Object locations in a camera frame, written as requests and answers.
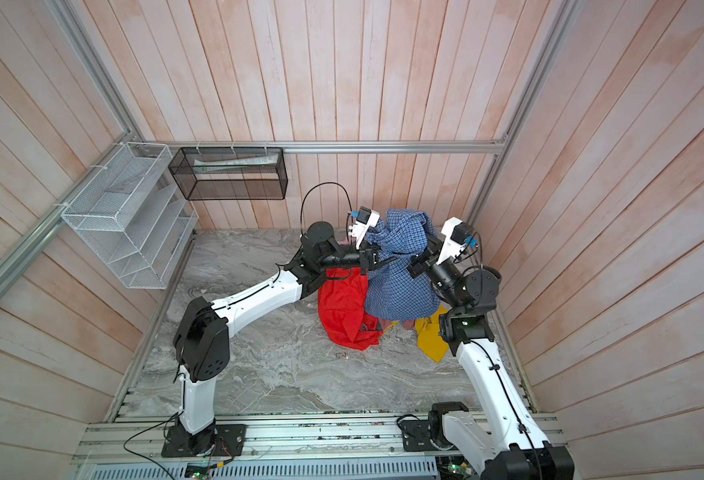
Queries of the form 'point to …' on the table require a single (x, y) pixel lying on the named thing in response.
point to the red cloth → (342, 297)
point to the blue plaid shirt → (391, 292)
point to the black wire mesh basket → (230, 173)
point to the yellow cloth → (428, 334)
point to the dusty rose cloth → (408, 324)
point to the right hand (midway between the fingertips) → (405, 231)
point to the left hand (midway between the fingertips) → (401, 259)
